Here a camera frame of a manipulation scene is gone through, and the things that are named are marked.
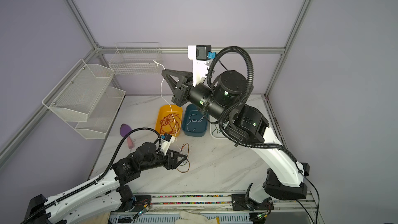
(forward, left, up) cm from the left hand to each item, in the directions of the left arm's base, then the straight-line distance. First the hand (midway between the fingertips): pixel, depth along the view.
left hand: (182, 157), depth 72 cm
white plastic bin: (+22, -18, -11) cm, 30 cm away
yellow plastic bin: (+38, +16, -12) cm, 43 cm away
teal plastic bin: (+32, -4, -15) cm, 35 cm away
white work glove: (-22, -3, -17) cm, 28 cm away
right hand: (+3, +2, +46) cm, 46 cm away
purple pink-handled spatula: (+26, +42, -17) cm, 53 cm away
